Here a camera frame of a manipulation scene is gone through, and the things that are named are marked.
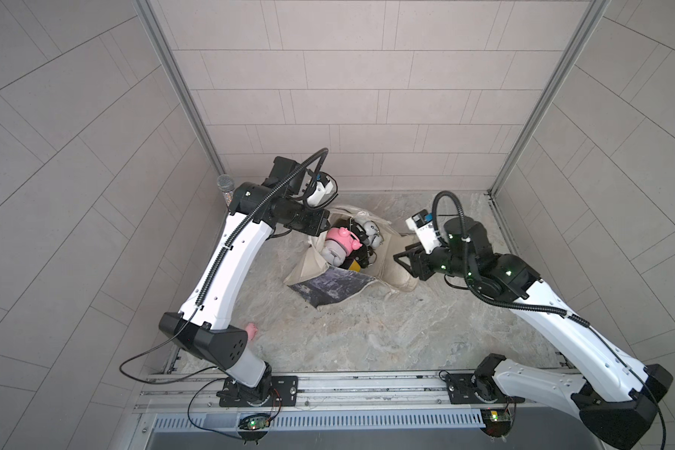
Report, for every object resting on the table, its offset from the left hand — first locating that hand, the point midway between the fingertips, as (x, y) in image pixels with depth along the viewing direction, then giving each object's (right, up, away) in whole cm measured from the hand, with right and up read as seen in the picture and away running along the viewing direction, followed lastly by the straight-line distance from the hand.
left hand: (334, 222), depth 70 cm
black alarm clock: (+7, -11, +21) cm, 25 cm away
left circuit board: (-18, -46, -5) cm, 50 cm away
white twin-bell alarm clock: (+12, -6, +22) cm, 26 cm away
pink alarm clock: (+2, -5, +15) cm, 16 cm away
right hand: (+16, -8, -2) cm, 18 cm away
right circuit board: (+40, -49, -2) cm, 63 cm away
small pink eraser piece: (-25, -31, +10) cm, 41 cm away
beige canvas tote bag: (-5, -15, +3) cm, 16 cm away
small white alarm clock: (-1, -10, +15) cm, 18 cm away
